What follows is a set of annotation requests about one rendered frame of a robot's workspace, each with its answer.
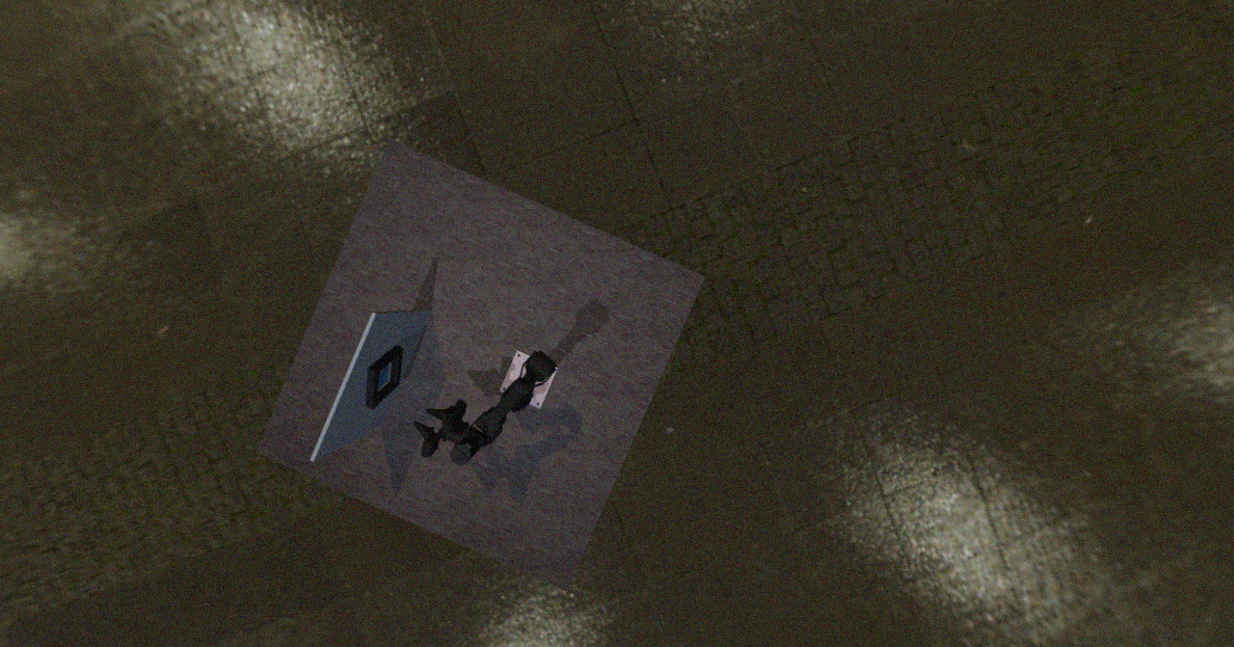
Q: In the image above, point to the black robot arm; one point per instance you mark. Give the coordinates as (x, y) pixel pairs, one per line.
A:
(515, 398)

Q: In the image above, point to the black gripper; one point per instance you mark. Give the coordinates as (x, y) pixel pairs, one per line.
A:
(432, 439)

